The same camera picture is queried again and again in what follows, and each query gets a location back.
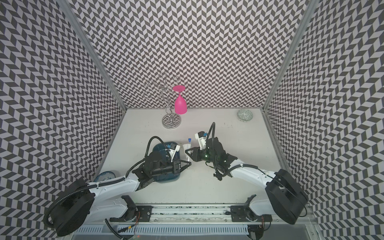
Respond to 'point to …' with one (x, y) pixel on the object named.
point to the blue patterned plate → (104, 175)
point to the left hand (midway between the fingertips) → (190, 165)
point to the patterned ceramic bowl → (245, 115)
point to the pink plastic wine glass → (181, 107)
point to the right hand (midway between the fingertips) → (186, 154)
